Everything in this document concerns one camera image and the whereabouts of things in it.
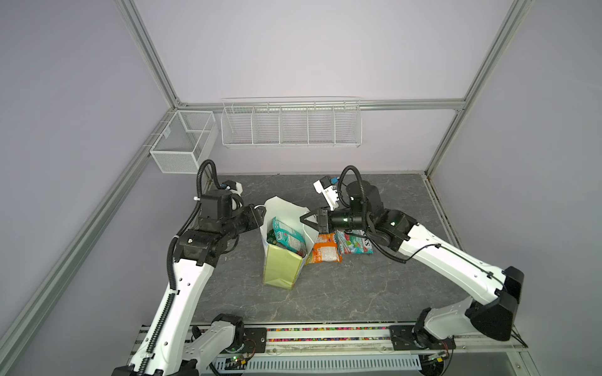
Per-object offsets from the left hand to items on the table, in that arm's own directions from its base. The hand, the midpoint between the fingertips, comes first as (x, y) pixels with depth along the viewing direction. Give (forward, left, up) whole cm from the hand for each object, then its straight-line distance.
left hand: (261, 212), depth 70 cm
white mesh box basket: (+46, +37, -7) cm, 59 cm away
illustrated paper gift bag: (-13, -5, -12) cm, 18 cm away
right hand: (-6, -11, +4) cm, 13 cm away
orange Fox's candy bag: (-1, -20, -27) cm, 34 cm away
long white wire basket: (+45, -10, +1) cm, 47 cm away
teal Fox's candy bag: (-1, -7, -14) cm, 16 cm away
